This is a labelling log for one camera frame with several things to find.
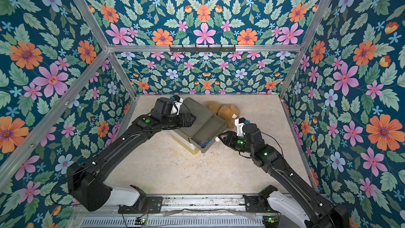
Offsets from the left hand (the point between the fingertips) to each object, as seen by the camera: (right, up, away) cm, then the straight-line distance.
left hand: (191, 117), depth 77 cm
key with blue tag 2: (+5, -13, +1) cm, 14 cm away
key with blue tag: (+9, -13, +1) cm, 15 cm away
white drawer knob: (+13, -11, -1) cm, 17 cm away
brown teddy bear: (+20, +2, +16) cm, 26 cm away
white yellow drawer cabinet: (-5, -14, +6) cm, 16 cm away
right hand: (+14, -9, -5) cm, 17 cm away
